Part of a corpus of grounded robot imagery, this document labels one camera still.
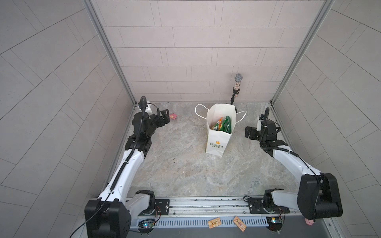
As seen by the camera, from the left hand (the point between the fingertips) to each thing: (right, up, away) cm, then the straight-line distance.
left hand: (163, 110), depth 77 cm
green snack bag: (+35, -9, +7) cm, 36 cm away
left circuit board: (-5, -51, -13) cm, 53 cm away
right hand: (+51, -10, +12) cm, 53 cm away
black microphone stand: (+42, +19, +10) cm, 48 cm away
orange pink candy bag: (+32, -7, +13) cm, 35 cm away
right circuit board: (+54, -53, -9) cm, 76 cm away
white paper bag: (+28, -17, 0) cm, 32 cm away
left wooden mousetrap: (+26, -52, -11) cm, 59 cm away
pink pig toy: (+68, -51, -12) cm, 86 cm away
